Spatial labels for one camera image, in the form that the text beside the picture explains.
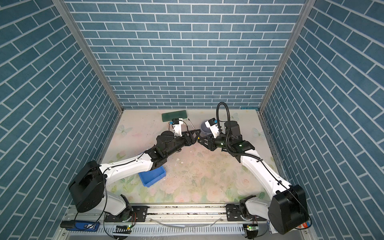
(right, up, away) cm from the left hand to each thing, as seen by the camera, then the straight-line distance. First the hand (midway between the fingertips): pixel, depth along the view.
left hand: (198, 132), depth 76 cm
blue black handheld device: (-54, -42, -9) cm, 68 cm away
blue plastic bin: (-27, -26, +7) cm, 38 cm away
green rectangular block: (-24, +10, +40) cm, 47 cm away
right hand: (0, -3, 0) cm, 3 cm away
